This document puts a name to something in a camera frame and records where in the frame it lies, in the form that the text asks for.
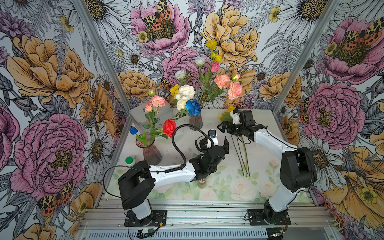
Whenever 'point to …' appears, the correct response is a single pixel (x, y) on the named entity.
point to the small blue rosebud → (133, 130)
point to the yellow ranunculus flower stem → (244, 145)
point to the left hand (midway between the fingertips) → (216, 140)
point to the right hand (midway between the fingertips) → (223, 131)
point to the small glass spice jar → (202, 183)
